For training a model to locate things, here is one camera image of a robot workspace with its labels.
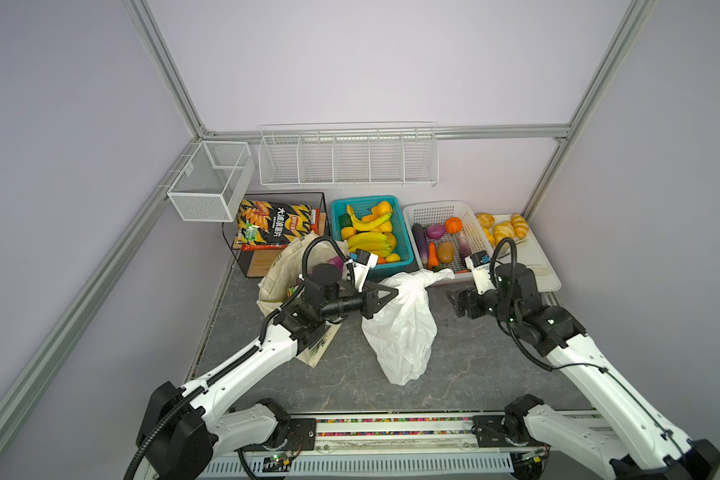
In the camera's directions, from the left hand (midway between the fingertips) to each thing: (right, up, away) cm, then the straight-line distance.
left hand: (397, 298), depth 69 cm
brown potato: (+21, +10, +38) cm, 45 cm away
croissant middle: (+45, +19, +46) cm, 67 cm away
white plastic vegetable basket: (+27, +24, +47) cm, 59 cm away
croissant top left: (+39, +23, +47) cm, 65 cm away
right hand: (+17, +1, +7) cm, 19 cm away
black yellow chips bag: (-38, +19, +24) cm, 49 cm away
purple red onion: (+18, +18, +43) cm, 50 cm away
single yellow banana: (-9, +21, +42) cm, 48 cm away
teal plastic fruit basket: (-9, +29, +49) cm, 58 cm away
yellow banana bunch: (-3, +13, +34) cm, 36 cm away
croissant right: (+52, +21, +47) cm, 73 cm away
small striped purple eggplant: (+28, +12, +40) cm, 50 cm away
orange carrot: (+16, +8, +36) cm, 40 cm away
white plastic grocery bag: (+2, -9, +4) cm, 10 cm away
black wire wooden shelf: (-49, +6, +39) cm, 63 cm away
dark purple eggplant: (+12, +16, +42) cm, 46 cm away
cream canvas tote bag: (-30, +5, +16) cm, 34 cm away
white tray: (+54, +10, +43) cm, 69 cm away
